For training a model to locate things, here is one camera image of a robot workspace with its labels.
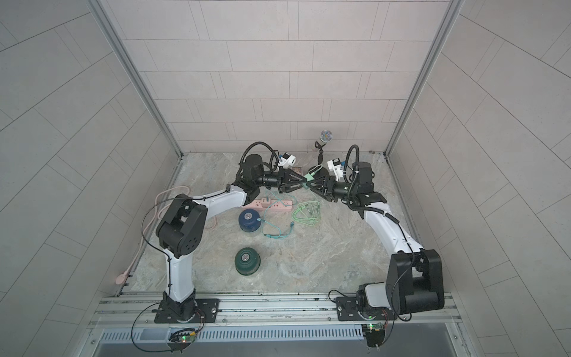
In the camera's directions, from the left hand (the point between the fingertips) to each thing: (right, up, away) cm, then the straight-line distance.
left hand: (305, 186), depth 76 cm
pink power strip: (-15, -9, +17) cm, 25 cm away
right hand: (+2, -1, 0) cm, 2 cm away
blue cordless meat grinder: (-21, -13, +6) cm, 26 cm away
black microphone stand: (+8, +14, +21) cm, 26 cm away
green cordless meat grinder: (-19, -24, -3) cm, 31 cm away
